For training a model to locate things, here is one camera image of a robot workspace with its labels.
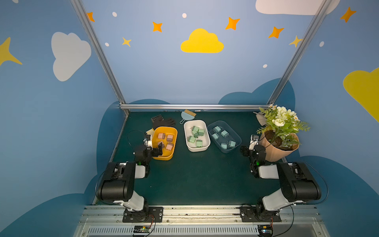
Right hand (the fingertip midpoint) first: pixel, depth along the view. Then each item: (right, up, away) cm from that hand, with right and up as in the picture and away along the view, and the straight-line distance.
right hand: (252, 142), depth 95 cm
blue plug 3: (-11, -2, +7) cm, 13 cm away
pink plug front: (-55, -4, +3) cm, 55 cm away
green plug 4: (-40, +1, +8) cm, 41 cm away
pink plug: (-55, +2, +9) cm, 56 cm away
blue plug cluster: (-15, +5, +10) cm, 19 cm away
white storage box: (-43, +6, +13) cm, 45 cm away
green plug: (-36, +8, +13) cm, 39 cm away
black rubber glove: (-65, +14, +17) cm, 69 cm away
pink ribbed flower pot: (+13, -1, -6) cm, 15 cm away
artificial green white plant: (+8, +11, -20) cm, 24 cm away
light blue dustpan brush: (-43, +19, +25) cm, 54 cm away
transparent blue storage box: (-9, +3, +7) cm, 12 cm away
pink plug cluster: (-59, -2, -4) cm, 59 cm away
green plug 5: (-34, -2, +7) cm, 35 cm away
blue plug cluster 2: (-17, -3, +4) cm, 18 cm away
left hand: (-64, +1, -1) cm, 64 cm away
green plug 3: (-36, +4, +10) cm, 38 cm away
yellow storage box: (-62, +4, +9) cm, 63 cm away
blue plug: (-21, +8, +13) cm, 26 cm away
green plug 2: (-33, +6, +13) cm, 36 cm away
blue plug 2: (-22, +3, +9) cm, 24 cm away
